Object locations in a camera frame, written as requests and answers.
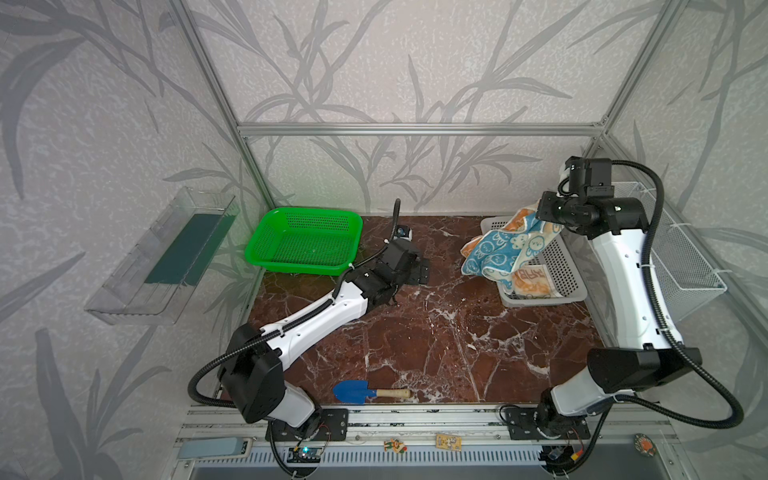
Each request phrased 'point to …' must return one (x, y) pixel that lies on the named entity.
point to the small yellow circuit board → (447, 441)
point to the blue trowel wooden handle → (358, 391)
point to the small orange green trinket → (395, 445)
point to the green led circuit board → (304, 454)
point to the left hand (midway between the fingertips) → (417, 253)
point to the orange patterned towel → (530, 281)
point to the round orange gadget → (645, 444)
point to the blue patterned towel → (501, 253)
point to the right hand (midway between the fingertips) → (547, 196)
